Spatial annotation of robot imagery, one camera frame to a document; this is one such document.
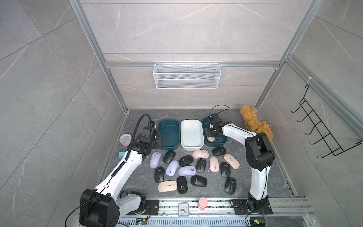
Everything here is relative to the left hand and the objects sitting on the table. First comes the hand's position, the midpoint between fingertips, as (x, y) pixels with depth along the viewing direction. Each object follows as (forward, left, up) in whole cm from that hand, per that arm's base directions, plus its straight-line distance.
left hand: (157, 137), depth 83 cm
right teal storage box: (+3, -41, -13) cm, 43 cm away
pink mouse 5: (+4, -35, -11) cm, 36 cm away
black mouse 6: (-12, -27, -14) cm, 32 cm away
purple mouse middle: (-14, -8, -13) cm, 21 cm away
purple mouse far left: (-8, +3, -14) cm, 16 cm away
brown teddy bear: (+12, -63, -5) cm, 65 cm away
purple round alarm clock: (+8, +26, -14) cm, 31 cm away
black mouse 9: (-25, -42, -14) cm, 51 cm away
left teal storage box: (+19, -5, -20) cm, 28 cm away
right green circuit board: (-42, -52, -17) cm, 69 cm away
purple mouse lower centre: (-16, -17, -14) cm, 27 cm away
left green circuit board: (-40, +7, -17) cm, 44 cm away
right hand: (+11, -36, -13) cm, 40 cm away
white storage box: (+11, -22, -17) cm, 30 cm away
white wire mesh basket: (+44, -19, +13) cm, 50 cm away
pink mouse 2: (-5, -27, -14) cm, 30 cm away
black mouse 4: (-24, -14, -15) cm, 31 cm away
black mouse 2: (-9, -16, -14) cm, 23 cm away
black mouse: (-6, -6, -14) cm, 17 cm away
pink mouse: (-24, -5, -15) cm, 29 cm away
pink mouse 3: (-13, -34, -13) cm, 39 cm away
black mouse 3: (-17, 0, -14) cm, 22 cm away
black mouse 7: (-3, -39, -14) cm, 42 cm away
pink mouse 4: (-10, -46, -15) cm, 50 cm away
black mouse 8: (-15, -41, -15) cm, 47 cm away
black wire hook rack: (-6, -81, +16) cm, 83 cm away
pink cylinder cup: (-34, -24, -9) cm, 43 cm away
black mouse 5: (-22, -23, -14) cm, 35 cm away
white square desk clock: (-36, -15, -14) cm, 41 cm away
